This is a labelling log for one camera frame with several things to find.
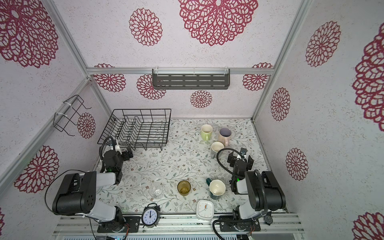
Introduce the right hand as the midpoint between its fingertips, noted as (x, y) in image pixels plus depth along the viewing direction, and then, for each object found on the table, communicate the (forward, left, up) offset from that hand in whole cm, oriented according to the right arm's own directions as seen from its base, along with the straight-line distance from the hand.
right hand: (241, 152), depth 90 cm
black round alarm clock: (-34, +50, -5) cm, 61 cm away
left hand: (+2, +73, +1) cm, 73 cm away
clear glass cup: (-22, +50, -8) cm, 55 cm away
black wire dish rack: (+22, +71, -3) cm, 75 cm away
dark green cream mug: (-21, +16, -3) cm, 26 cm away
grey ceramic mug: (+4, +15, 0) cm, 16 cm away
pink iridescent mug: (+12, +9, +1) cm, 15 cm away
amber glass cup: (-19, +34, -7) cm, 40 cm away
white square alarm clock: (-31, +23, -6) cm, 39 cm away
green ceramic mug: (+16, +21, 0) cm, 26 cm away
